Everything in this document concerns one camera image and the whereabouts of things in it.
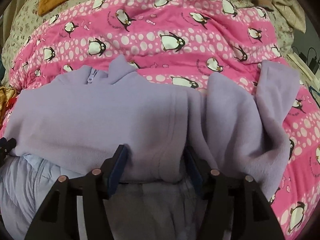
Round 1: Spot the blue cable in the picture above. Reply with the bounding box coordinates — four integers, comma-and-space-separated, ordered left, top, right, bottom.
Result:
307, 86, 320, 102

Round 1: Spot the black charger with cable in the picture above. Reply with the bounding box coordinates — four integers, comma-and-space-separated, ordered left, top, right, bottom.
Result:
292, 46, 319, 74

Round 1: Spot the pink penguin print quilt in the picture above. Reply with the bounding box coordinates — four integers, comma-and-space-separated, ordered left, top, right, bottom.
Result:
1, 0, 319, 239

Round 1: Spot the lilac fleece jacket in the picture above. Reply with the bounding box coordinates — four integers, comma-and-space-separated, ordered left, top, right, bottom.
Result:
0, 55, 301, 240

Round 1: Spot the yellow orange red cloth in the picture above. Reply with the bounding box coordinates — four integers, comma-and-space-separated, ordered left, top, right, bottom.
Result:
0, 86, 18, 123

